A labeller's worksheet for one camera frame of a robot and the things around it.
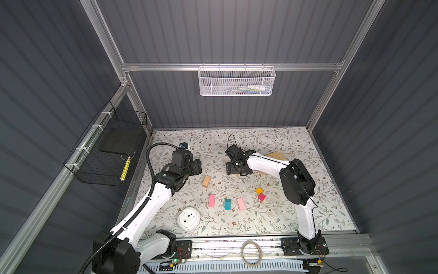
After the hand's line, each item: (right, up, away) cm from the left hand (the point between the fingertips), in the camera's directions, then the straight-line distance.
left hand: (195, 162), depth 81 cm
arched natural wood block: (+4, -12, +12) cm, 17 cm away
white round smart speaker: (-3, -26, -2) cm, 26 cm away
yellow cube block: (+33, -16, +10) cm, 38 cm away
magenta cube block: (+34, -19, +8) cm, 40 cm away
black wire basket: (-38, +4, -9) cm, 39 cm away
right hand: (+22, -7, +17) cm, 28 cm away
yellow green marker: (-26, -1, -13) cm, 29 cm away
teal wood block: (+16, -22, +6) cm, 28 cm away
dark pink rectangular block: (+7, -21, +8) cm, 23 cm away
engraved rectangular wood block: (+20, -7, +6) cm, 22 cm away
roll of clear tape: (+30, -37, -9) cm, 48 cm away
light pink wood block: (+23, -22, +6) cm, 32 cm away
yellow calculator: (+48, +2, +24) cm, 54 cm away
